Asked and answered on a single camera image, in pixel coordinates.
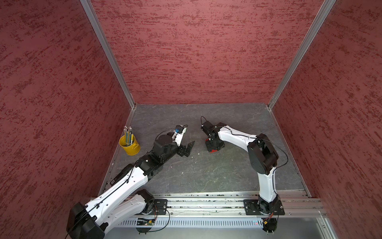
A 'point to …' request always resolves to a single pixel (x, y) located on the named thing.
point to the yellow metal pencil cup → (132, 149)
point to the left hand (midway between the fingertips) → (185, 140)
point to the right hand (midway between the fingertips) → (214, 149)
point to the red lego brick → (213, 150)
